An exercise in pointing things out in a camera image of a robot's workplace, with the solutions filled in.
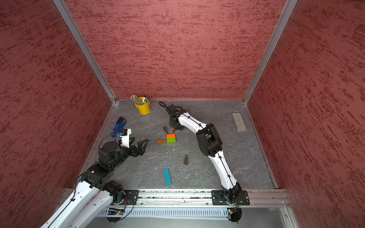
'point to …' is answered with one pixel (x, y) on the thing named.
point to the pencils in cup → (137, 101)
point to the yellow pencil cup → (144, 109)
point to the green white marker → (144, 99)
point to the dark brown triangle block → (166, 129)
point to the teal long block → (167, 176)
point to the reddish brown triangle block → (174, 130)
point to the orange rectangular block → (171, 136)
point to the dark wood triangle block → (186, 162)
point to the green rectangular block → (170, 140)
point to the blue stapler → (120, 124)
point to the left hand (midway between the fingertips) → (141, 142)
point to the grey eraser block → (239, 122)
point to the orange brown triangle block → (161, 142)
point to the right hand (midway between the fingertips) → (176, 127)
